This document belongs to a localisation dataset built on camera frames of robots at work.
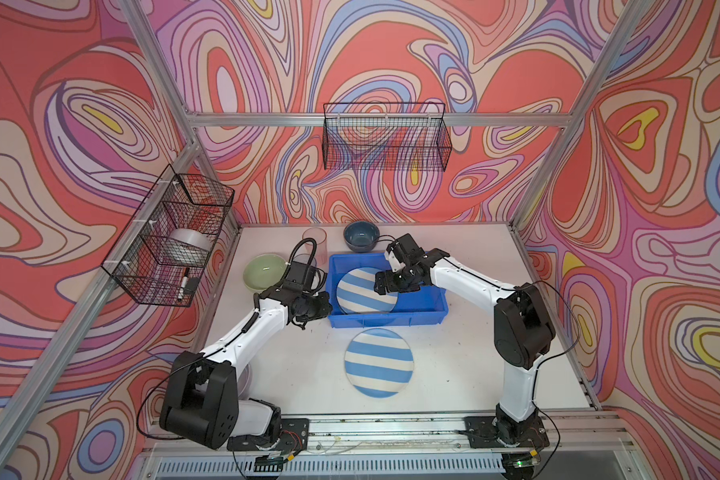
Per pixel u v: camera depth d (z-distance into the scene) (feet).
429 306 3.15
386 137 3.15
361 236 3.70
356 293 3.14
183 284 2.37
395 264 2.62
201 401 1.35
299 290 2.17
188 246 2.31
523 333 1.63
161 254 2.41
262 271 3.31
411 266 2.41
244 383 2.49
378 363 2.77
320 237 3.23
